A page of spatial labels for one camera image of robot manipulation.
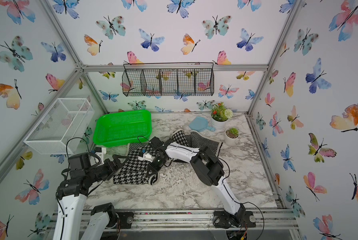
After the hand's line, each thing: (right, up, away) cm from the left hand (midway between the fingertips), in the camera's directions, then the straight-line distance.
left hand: (125, 161), depth 73 cm
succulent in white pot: (+60, +11, +25) cm, 66 cm away
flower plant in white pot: (+52, +24, +25) cm, 63 cm away
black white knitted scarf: (-3, -9, +15) cm, 18 cm away
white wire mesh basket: (-39, +22, +15) cm, 47 cm away
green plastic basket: (-19, +16, +37) cm, 45 cm away
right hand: (+9, -9, +11) cm, 17 cm away
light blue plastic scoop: (+41, +19, +41) cm, 61 cm away
